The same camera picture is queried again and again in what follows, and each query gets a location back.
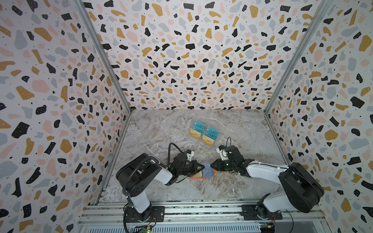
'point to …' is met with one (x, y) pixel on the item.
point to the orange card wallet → (205, 173)
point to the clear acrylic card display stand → (204, 133)
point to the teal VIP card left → (199, 126)
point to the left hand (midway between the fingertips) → (208, 165)
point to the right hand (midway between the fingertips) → (211, 163)
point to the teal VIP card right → (212, 133)
